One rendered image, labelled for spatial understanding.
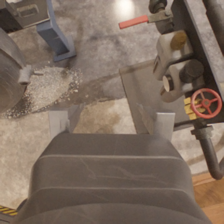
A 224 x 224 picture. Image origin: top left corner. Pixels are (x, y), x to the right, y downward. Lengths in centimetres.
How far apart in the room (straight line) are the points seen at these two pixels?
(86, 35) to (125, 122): 58
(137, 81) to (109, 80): 16
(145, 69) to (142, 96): 16
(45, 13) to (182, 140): 92
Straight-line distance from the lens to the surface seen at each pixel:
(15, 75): 52
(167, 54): 50
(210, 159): 52
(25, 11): 50
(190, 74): 45
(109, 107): 92
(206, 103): 44
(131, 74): 95
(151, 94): 93
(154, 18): 54
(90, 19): 116
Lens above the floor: 90
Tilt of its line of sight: 81 degrees down
